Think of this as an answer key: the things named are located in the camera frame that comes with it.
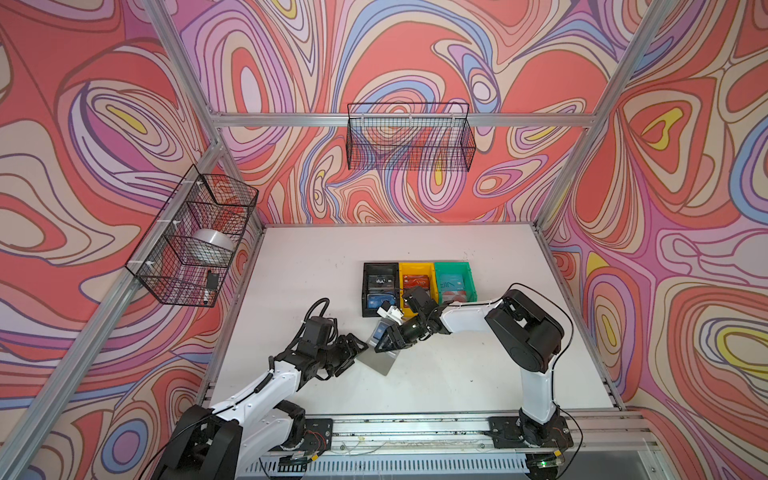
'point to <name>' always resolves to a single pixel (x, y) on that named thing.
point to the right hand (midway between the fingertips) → (385, 353)
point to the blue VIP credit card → (380, 330)
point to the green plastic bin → (454, 282)
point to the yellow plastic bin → (417, 268)
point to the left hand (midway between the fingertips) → (366, 350)
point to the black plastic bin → (380, 282)
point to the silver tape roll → (210, 246)
